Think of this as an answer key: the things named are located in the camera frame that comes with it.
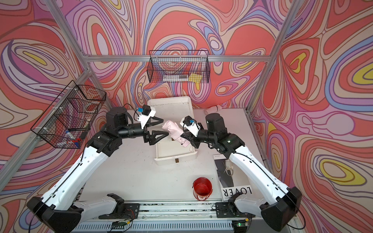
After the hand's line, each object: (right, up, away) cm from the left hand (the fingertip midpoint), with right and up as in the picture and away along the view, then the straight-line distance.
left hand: (165, 127), depth 62 cm
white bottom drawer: (-3, -18, +35) cm, 40 cm away
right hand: (+8, -4, +6) cm, 11 cm away
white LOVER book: (+31, -31, +18) cm, 48 cm away
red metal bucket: (+18, -35, +17) cm, 43 cm away
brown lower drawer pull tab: (+3, -21, +24) cm, 32 cm away
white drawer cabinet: (+1, +10, +26) cm, 28 cm away
